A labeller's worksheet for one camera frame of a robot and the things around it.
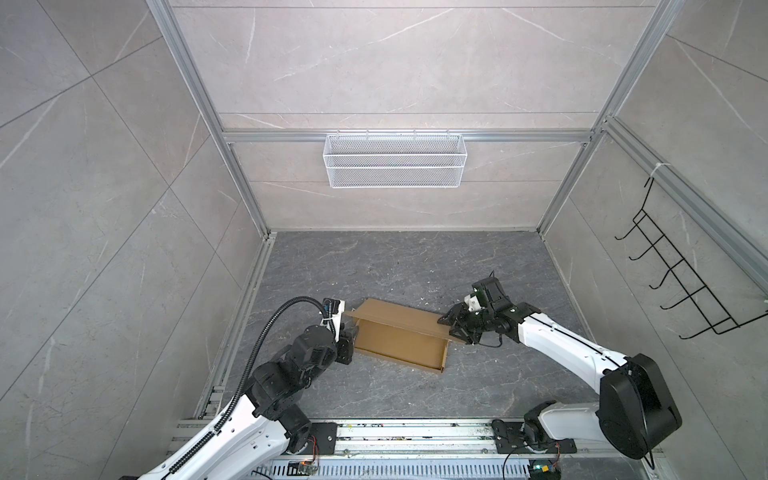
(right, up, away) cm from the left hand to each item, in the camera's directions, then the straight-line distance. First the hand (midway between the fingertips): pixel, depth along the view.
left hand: (355, 324), depth 73 cm
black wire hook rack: (+75, +5, -14) cm, 76 cm away
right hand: (+24, -3, +10) cm, 26 cm away
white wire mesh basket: (+10, +50, +28) cm, 58 cm away
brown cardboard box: (+13, -8, +22) cm, 27 cm away
